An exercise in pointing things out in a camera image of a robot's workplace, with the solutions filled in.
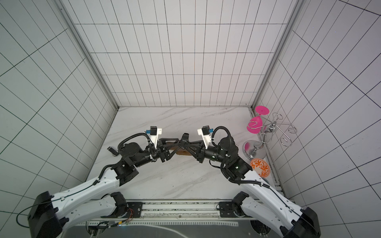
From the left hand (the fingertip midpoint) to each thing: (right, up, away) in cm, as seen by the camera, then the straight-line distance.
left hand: (178, 145), depth 65 cm
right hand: (+4, +1, 0) cm, 4 cm away
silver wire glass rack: (+46, -9, +27) cm, 54 cm away
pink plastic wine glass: (+40, +9, +10) cm, 42 cm away
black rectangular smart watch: (-44, -10, +28) cm, 53 cm away
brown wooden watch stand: (+1, -2, -4) cm, 4 cm away
